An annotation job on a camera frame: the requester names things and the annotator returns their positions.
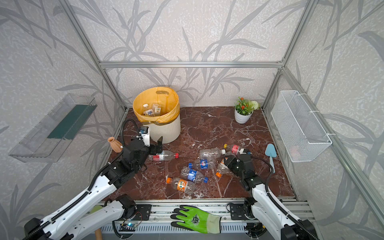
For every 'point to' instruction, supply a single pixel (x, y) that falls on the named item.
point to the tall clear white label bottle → (147, 112)
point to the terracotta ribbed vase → (115, 144)
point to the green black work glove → (196, 220)
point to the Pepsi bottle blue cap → (205, 164)
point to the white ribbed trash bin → (170, 130)
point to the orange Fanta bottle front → (181, 185)
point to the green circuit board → (128, 227)
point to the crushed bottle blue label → (192, 175)
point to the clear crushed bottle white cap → (211, 153)
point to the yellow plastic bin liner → (167, 99)
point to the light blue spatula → (270, 151)
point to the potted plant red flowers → (244, 109)
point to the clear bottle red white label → (164, 156)
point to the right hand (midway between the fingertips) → (225, 153)
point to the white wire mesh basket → (303, 135)
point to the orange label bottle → (222, 169)
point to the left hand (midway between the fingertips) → (156, 132)
